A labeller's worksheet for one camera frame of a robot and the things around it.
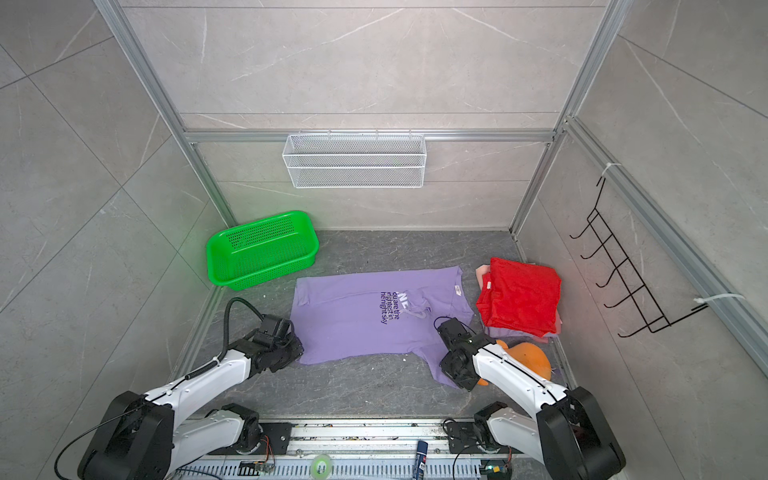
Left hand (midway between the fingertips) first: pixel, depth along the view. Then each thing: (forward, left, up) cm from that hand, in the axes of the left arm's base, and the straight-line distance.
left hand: (302, 342), depth 89 cm
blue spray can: (-30, -33, +2) cm, 45 cm away
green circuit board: (-33, -51, -1) cm, 61 cm away
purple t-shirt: (+9, -28, -1) cm, 29 cm away
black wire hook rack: (+2, -81, +32) cm, 87 cm away
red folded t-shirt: (+8, -67, +8) cm, 68 cm away
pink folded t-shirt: (+24, -61, 0) cm, 65 cm away
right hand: (-10, -44, -2) cm, 45 cm away
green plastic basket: (+39, +23, -2) cm, 45 cm away
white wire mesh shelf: (+53, -16, +28) cm, 63 cm away
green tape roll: (-31, -9, -1) cm, 33 cm away
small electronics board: (-31, +8, -3) cm, 32 cm away
